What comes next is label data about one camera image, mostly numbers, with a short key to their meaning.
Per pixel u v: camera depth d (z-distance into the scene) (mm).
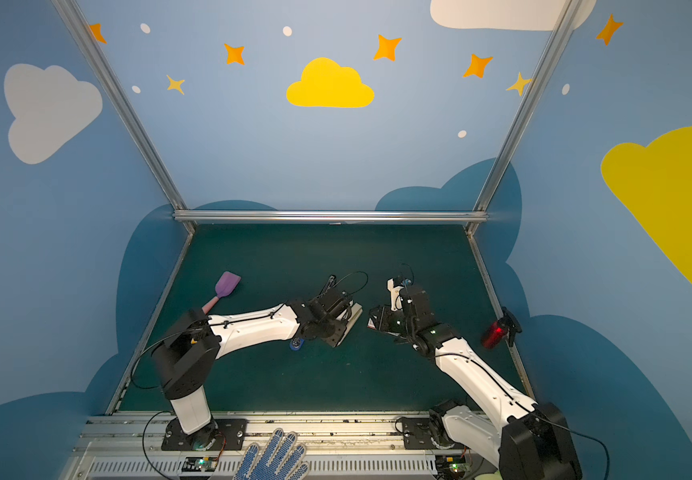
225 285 1030
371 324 791
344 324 753
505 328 803
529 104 848
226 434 744
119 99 826
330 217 1230
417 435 744
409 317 642
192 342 530
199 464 705
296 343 904
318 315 686
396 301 731
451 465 711
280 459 705
